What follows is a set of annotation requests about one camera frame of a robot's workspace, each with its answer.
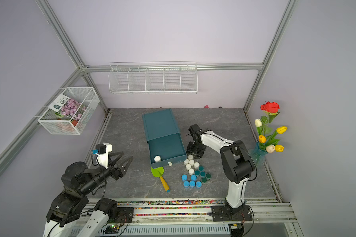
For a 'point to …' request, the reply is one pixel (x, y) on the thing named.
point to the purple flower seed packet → (68, 107)
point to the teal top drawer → (170, 148)
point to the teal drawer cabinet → (159, 124)
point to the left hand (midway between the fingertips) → (128, 156)
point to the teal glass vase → (259, 154)
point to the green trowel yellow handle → (158, 172)
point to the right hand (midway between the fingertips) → (189, 153)
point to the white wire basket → (55, 123)
